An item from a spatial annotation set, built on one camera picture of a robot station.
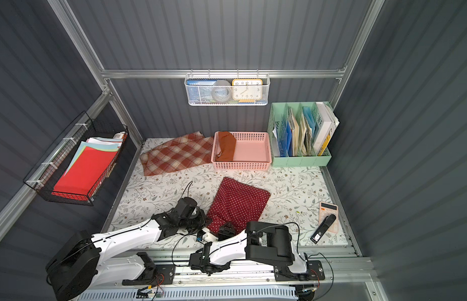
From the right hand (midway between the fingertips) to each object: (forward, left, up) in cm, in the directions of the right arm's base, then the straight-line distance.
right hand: (231, 228), depth 83 cm
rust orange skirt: (+51, +4, +3) cm, 51 cm away
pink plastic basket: (+47, -11, -1) cm, 48 cm away
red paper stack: (+15, +54, +28) cm, 63 cm away
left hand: (+2, +8, +3) cm, 9 cm away
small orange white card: (+10, -45, -1) cm, 47 cm away
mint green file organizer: (+43, -35, +17) cm, 58 cm away
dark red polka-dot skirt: (+12, -2, -1) cm, 13 cm away
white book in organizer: (+45, -49, +19) cm, 69 cm away
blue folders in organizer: (+41, -27, +15) cm, 52 cm away
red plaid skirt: (+49, +28, -2) cm, 56 cm away
